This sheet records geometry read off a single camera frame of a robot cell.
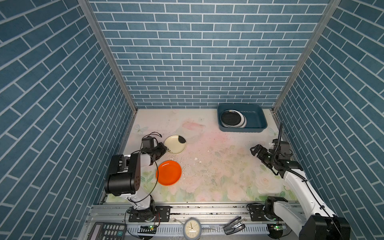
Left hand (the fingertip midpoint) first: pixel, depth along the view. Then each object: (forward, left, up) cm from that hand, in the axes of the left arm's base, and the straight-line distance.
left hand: (167, 146), depth 97 cm
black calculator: (-44, +23, 0) cm, 50 cm away
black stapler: (-44, -36, +1) cm, 57 cm away
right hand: (-10, -53, +10) cm, 54 cm away
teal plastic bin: (+22, -65, 0) cm, 69 cm away
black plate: (+21, -44, +4) cm, 49 cm away
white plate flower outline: (+17, -53, +3) cm, 55 cm away
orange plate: (-17, -3, -2) cm, 17 cm away
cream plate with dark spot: (+3, -5, -2) cm, 6 cm away
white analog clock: (-45, -17, +2) cm, 48 cm away
